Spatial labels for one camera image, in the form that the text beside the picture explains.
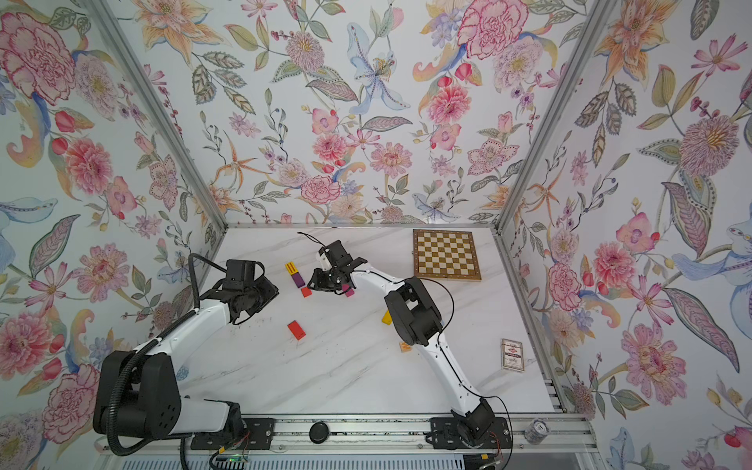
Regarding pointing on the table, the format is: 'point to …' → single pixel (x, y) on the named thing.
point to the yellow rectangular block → (387, 318)
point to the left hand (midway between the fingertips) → (281, 286)
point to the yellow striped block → (291, 268)
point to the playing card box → (512, 355)
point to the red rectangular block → (296, 329)
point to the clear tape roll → (537, 432)
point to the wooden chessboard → (445, 255)
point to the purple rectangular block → (299, 281)
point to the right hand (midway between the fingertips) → (309, 283)
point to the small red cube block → (306, 292)
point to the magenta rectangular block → (350, 292)
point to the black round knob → (318, 432)
